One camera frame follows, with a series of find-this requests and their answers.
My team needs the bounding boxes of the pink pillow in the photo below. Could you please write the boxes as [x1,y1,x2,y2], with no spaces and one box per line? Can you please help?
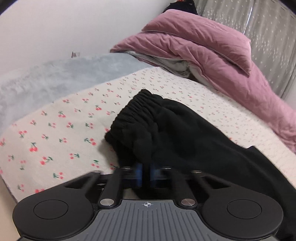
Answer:
[141,9,251,77]

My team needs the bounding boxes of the black pants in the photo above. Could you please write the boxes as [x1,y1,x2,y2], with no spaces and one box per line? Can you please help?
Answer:
[105,89,296,241]

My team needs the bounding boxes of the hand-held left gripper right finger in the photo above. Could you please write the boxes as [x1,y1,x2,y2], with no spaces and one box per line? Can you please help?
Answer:
[149,162,232,207]

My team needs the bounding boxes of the pink duvet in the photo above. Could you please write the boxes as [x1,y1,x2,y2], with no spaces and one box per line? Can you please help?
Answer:
[110,30,296,154]

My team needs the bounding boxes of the cherry print blanket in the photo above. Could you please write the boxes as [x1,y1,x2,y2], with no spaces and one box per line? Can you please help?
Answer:
[0,66,296,204]

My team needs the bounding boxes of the dark cloth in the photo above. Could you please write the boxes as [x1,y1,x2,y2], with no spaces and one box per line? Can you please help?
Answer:
[162,0,198,16]

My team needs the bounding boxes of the grey fleece bed sheet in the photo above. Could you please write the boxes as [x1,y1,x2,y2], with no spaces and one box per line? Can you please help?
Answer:
[0,53,154,133]

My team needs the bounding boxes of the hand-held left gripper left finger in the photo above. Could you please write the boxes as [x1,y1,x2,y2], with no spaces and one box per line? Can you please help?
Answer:
[65,162,144,208]

